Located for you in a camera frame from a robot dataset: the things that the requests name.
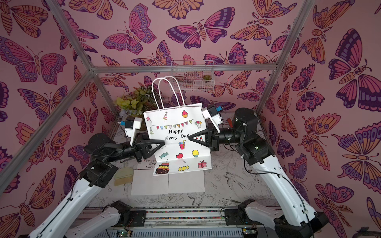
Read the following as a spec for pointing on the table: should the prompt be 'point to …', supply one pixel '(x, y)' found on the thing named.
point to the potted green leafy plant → (134, 104)
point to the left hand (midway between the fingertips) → (164, 142)
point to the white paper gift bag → (144, 183)
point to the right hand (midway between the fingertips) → (192, 137)
